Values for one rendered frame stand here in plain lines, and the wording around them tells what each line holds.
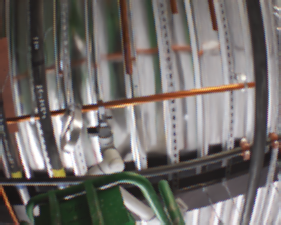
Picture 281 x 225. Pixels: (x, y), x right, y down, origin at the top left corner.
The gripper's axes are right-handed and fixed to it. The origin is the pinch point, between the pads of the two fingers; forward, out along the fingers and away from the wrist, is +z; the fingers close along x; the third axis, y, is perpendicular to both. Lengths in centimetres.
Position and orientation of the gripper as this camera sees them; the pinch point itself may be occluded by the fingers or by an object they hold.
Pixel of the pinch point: (100, 106)
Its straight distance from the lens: 241.0
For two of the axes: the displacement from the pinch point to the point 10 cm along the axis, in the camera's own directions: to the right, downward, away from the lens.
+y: 9.8, -1.5, 1.0
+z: -0.5, -7.7, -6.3
